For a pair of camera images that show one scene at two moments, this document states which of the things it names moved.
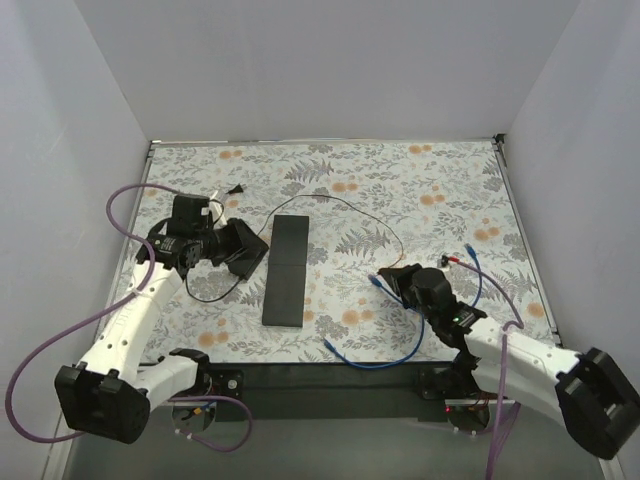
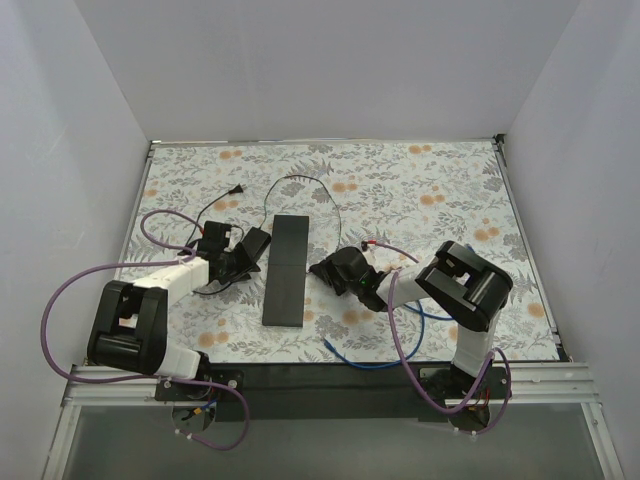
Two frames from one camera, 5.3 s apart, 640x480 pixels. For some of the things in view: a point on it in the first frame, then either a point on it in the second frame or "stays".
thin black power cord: (276, 209) to (239, 189)
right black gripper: (405, 284) to (330, 272)
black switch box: (289, 240) stays
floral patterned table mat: (337, 215) stays
